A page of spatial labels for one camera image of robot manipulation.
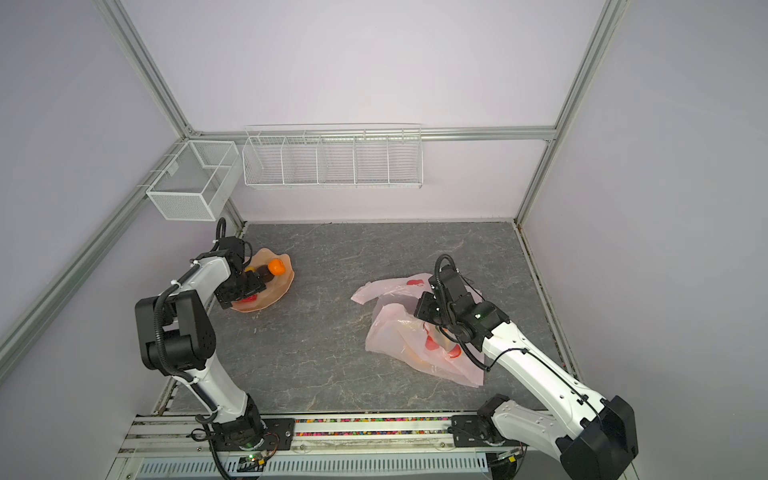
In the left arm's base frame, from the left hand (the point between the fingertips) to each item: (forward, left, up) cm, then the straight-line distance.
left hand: (248, 295), depth 92 cm
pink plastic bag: (-19, -45, +9) cm, 49 cm away
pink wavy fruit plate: (+6, -5, -7) cm, 10 cm away
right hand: (-13, -51, +11) cm, 53 cm away
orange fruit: (+10, -7, 0) cm, 12 cm away
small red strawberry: (-4, -3, +4) cm, 6 cm away
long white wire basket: (+39, -26, +23) cm, 52 cm away
